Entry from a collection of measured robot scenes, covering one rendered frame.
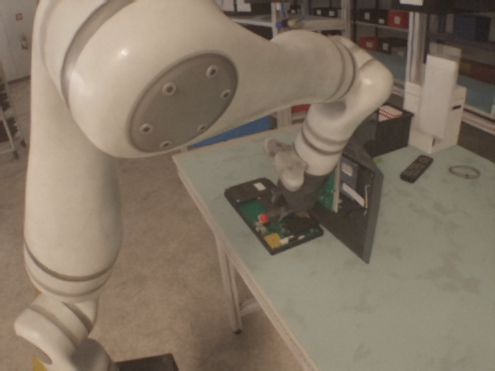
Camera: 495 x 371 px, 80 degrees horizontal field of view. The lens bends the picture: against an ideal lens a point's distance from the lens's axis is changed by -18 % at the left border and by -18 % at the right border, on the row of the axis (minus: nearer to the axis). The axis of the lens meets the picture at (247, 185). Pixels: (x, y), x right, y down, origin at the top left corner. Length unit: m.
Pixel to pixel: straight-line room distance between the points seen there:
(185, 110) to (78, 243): 0.16
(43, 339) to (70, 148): 0.29
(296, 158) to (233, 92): 0.36
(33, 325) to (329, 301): 0.48
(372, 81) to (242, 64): 0.26
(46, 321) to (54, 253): 0.21
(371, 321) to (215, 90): 0.53
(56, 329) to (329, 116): 0.45
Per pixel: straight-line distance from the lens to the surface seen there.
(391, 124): 1.13
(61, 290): 0.33
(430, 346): 0.63
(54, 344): 0.49
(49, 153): 0.25
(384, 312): 0.65
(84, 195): 0.27
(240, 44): 0.16
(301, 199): 0.60
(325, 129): 0.47
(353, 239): 0.78
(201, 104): 0.16
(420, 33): 1.34
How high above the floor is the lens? 1.50
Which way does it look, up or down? 31 degrees down
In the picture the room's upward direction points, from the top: 5 degrees counter-clockwise
